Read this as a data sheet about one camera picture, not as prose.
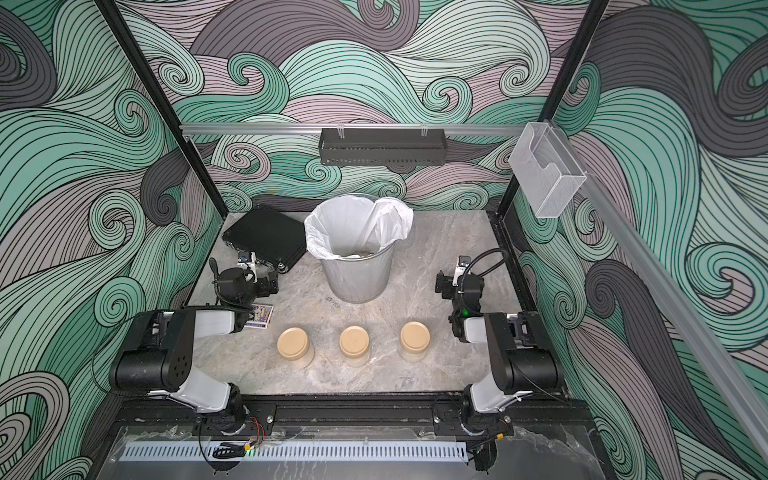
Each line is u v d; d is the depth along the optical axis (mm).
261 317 898
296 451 697
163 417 744
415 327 790
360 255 738
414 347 753
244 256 821
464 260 809
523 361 444
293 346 760
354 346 757
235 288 718
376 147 952
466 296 710
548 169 769
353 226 956
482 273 802
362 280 837
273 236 1185
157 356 451
